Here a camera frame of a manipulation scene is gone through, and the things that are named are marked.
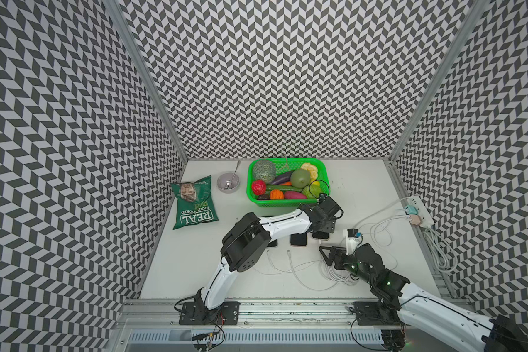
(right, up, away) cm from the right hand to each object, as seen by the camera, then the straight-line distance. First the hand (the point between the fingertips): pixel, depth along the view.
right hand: (325, 252), depth 82 cm
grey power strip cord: (+48, -3, +4) cm, 49 cm away
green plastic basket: (-13, +35, +22) cm, 43 cm away
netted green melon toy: (-24, +32, +17) cm, 43 cm away
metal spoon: (-42, +26, +23) cm, 54 cm away
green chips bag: (-56, +17, +16) cm, 60 cm away
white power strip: (+47, +10, +11) cm, 49 cm away
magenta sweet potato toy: (-11, +21, +12) cm, 26 cm away
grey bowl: (-44, +28, +22) cm, 57 cm away
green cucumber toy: (-15, +24, +18) cm, 33 cm away
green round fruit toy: (-8, +28, +17) cm, 34 cm away
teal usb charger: (+43, +14, +15) cm, 47 cm away
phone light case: (-20, +1, +6) cm, 21 cm away
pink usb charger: (+42, +10, +12) cm, 45 cm away
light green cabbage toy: (0, +24, +14) cm, 28 cm away
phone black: (-1, +5, +5) cm, 7 cm away
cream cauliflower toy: (-1, +32, +25) cm, 41 cm away
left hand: (+1, +9, +9) cm, 12 cm away
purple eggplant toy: (-16, +28, +22) cm, 39 cm away
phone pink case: (-9, +2, +9) cm, 13 cm away
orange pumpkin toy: (-19, +21, +14) cm, 31 cm away
